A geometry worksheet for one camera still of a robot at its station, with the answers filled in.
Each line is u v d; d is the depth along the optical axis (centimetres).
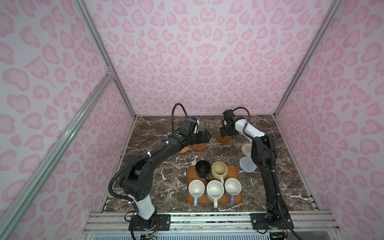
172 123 70
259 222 73
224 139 105
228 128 82
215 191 82
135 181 46
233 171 89
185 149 100
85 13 70
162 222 74
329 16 72
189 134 70
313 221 74
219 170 89
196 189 83
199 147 102
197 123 71
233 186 83
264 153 63
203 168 86
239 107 95
